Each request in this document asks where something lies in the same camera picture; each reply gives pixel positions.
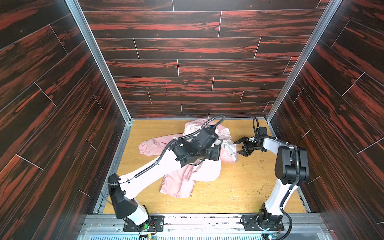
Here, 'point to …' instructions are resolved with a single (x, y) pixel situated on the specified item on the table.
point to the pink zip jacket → (179, 183)
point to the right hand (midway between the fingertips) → (237, 146)
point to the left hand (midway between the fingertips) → (221, 151)
